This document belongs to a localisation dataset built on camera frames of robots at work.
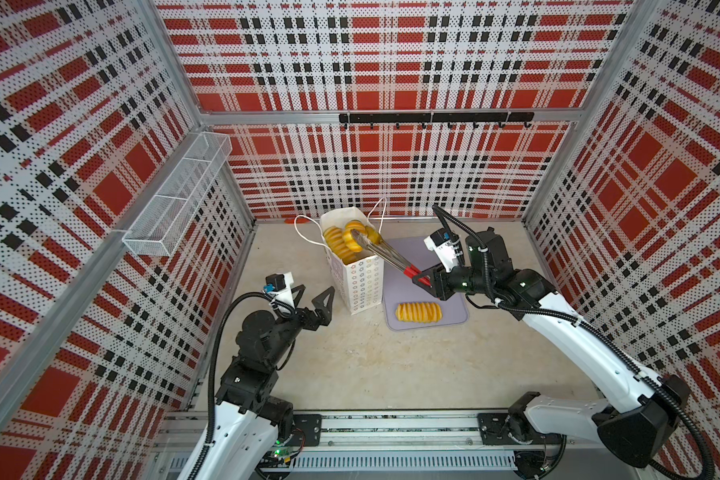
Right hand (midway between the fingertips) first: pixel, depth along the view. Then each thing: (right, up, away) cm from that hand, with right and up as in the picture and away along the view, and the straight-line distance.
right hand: (419, 281), depth 70 cm
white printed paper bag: (-15, -2, +12) cm, 19 cm away
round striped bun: (-16, +14, +12) cm, 25 cm away
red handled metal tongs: (-7, +6, +4) cm, 10 cm away
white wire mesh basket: (-79, +13, +23) cm, 83 cm away
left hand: (-24, -3, +1) cm, 24 cm away
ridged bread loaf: (+3, -12, +21) cm, 24 cm away
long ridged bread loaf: (-23, +11, +18) cm, 31 cm away
